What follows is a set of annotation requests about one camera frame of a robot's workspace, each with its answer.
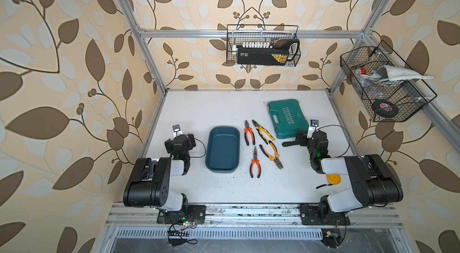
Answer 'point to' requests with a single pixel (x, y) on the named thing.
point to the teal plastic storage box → (222, 149)
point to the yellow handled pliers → (277, 159)
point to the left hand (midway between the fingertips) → (180, 135)
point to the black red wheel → (385, 108)
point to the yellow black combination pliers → (263, 133)
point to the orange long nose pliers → (255, 159)
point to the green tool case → (288, 117)
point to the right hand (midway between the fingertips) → (308, 130)
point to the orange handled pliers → (247, 129)
